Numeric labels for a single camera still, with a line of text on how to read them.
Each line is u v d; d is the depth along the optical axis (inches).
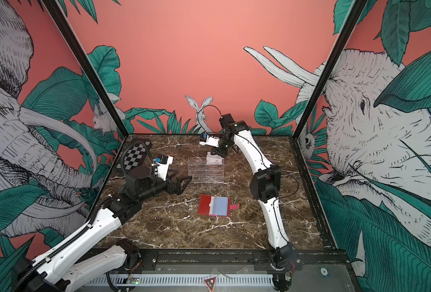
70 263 16.8
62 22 28.6
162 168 25.0
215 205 35.2
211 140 31.6
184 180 25.3
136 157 41.0
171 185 24.9
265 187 23.3
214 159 38.2
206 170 38.6
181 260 29.6
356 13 27.6
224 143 31.3
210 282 27.1
